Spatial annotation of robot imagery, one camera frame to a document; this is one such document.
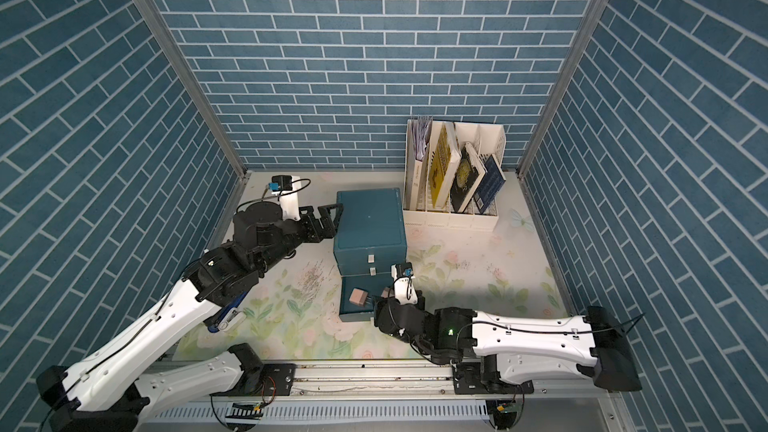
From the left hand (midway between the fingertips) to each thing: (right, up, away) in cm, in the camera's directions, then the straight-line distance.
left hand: (339, 210), depth 66 cm
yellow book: (+27, +14, +26) cm, 40 cm away
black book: (+37, +10, +33) cm, 50 cm away
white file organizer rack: (+43, +23, +36) cm, 61 cm away
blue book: (+45, +7, +34) cm, 57 cm away
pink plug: (+2, -26, +19) cm, 32 cm away
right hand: (+9, -23, +6) cm, 25 cm away
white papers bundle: (+20, +25, +27) cm, 43 cm away
